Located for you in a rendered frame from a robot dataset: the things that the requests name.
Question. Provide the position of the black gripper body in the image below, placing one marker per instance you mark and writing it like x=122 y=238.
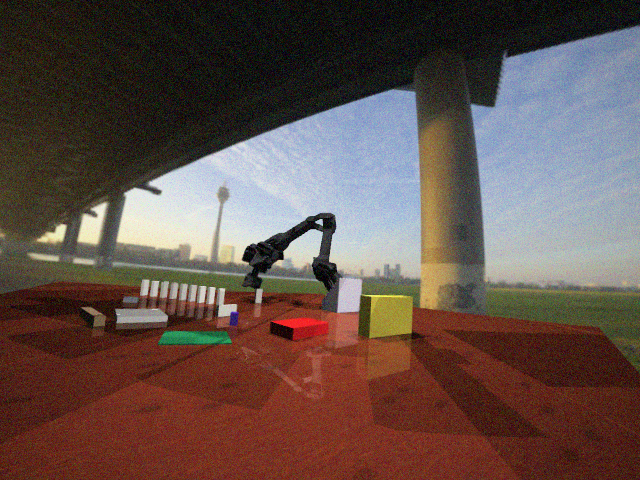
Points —
x=262 y=267

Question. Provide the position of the green flat rectangular mat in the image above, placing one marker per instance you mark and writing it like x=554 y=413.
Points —
x=194 y=337

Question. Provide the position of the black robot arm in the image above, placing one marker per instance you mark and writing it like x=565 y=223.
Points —
x=324 y=270

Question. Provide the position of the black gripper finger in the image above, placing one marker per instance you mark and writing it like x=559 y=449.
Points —
x=260 y=256
x=249 y=281

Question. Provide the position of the red rectangular block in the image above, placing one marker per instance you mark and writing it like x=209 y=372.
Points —
x=294 y=329

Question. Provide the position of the tan rectangular block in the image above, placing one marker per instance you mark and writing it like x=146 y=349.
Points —
x=92 y=317

